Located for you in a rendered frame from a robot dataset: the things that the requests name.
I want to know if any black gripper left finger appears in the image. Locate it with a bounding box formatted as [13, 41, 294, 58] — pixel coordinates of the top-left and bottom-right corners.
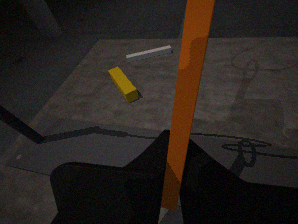
[50, 129, 170, 224]

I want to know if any yellow rectangular block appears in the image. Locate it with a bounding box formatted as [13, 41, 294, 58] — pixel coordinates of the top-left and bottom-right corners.
[108, 67, 139, 103]

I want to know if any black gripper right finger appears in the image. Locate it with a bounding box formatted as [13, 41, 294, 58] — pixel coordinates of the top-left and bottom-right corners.
[179, 139, 298, 224]

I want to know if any grey flat bar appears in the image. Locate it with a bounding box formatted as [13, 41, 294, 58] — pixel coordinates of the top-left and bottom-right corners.
[126, 45, 171, 63]

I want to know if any orange handle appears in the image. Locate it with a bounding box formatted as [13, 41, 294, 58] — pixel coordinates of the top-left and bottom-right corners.
[161, 0, 215, 211]

